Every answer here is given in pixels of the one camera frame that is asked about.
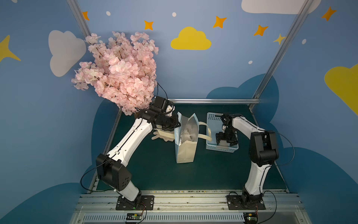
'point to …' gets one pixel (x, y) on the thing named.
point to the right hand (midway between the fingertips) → (225, 142)
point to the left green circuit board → (134, 217)
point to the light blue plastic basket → (214, 122)
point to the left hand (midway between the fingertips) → (181, 122)
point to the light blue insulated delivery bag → (186, 151)
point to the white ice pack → (187, 135)
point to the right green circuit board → (250, 218)
